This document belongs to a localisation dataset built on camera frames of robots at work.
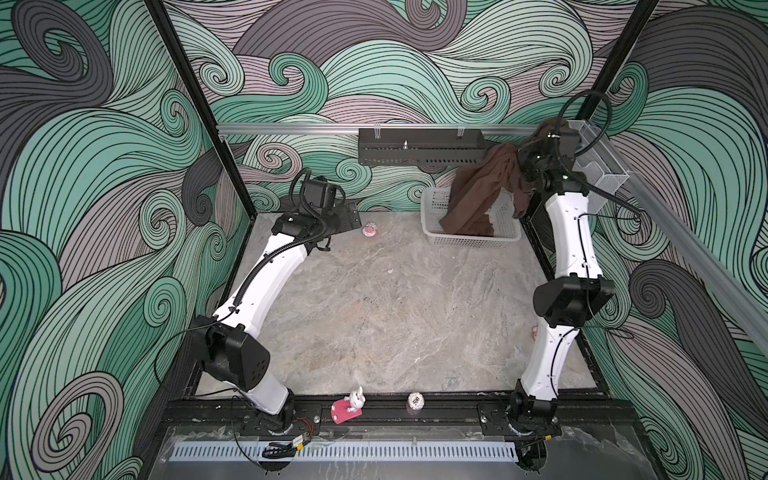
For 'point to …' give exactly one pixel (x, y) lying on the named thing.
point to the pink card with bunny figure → (348, 408)
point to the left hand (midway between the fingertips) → (346, 214)
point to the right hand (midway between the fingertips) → (521, 143)
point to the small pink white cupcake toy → (369, 230)
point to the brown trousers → (477, 183)
